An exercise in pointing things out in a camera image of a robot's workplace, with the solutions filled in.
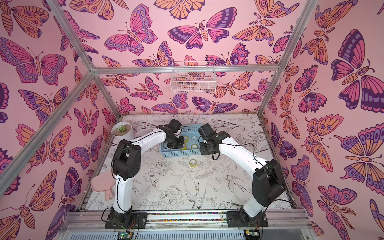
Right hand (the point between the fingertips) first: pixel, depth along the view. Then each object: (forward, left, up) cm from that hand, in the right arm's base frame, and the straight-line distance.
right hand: (203, 150), depth 85 cm
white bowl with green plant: (+15, +52, -1) cm, 54 cm away
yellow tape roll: (+10, +5, -11) cm, 16 cm away
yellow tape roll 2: (-2, +6, -12) cm, 13 cm away
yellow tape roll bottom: (+6, +11, -8) cm, 15 cm away
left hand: (+9, +12, -9) cm, 17 cm away
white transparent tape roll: (+16, +6, -11) cm, 20 cm away
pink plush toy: (-14, +57, -13) cm, 61 cm away
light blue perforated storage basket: (+13, +7, -13) cm, 20 cm away
